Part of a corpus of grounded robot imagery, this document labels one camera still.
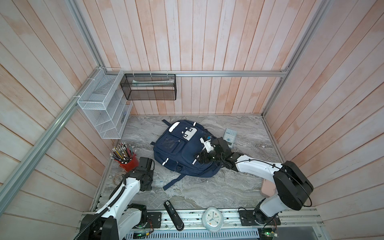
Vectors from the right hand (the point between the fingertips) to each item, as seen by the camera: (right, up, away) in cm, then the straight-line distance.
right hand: (197, 153), depth 86 cm
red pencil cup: (-38, -6, -4) cm, 39 cm away
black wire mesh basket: (-33, +45, +18) cm, 58 cm away
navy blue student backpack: (-13, +3, +5) cm, 15 cm away
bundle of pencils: (-41, +2, -8) cm, 42 cm away
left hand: (-27, -15, -1) cm, 30 cm away
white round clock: (+6, -30, -15) cm, 34 cm away
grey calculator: (+24, +9, +19) cm, 32 cm away
